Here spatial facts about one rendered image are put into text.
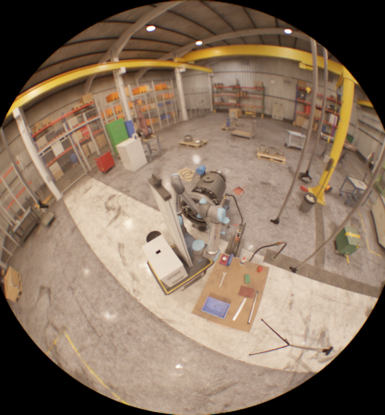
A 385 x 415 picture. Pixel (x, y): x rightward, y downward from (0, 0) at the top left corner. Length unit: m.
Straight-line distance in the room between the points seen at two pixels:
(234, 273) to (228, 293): 0.30
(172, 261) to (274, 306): 1.86
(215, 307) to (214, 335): 0.67
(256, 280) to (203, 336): 1.20
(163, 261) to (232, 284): 0.96
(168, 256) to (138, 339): 1.67
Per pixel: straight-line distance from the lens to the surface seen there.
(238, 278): 2.04
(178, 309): 2.47
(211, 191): 2.47
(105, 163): 6.86
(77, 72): 8.95
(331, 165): 4.36
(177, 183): 1.53
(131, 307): 2.77
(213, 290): 1.98
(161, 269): 1.76
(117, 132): 8.84
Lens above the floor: 2.42
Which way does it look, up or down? 46 degrees down
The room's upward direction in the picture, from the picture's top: 9 degrees counter-clockwise
